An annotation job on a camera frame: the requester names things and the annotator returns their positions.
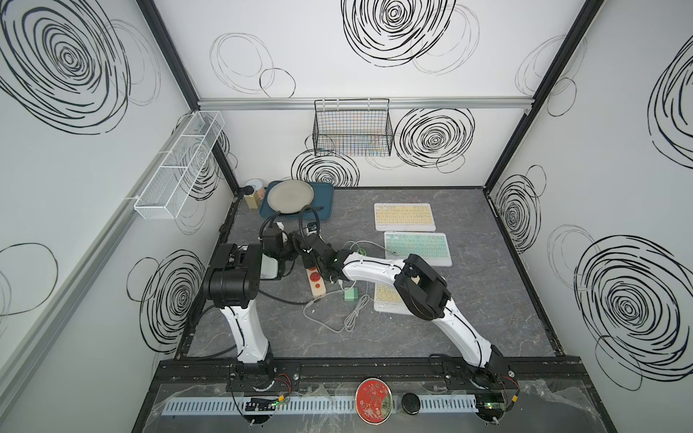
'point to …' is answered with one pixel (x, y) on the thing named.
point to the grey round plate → (289, 196)
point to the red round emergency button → (374, 400)
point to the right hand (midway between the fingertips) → (305, 250)
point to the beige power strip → (316, 281)
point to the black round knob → (411, 403)
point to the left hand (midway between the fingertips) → (306, 235)
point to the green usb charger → (351, 294)
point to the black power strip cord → (234, 346)
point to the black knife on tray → (322, 207)
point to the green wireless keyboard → (431, 247)
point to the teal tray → (324, 197)
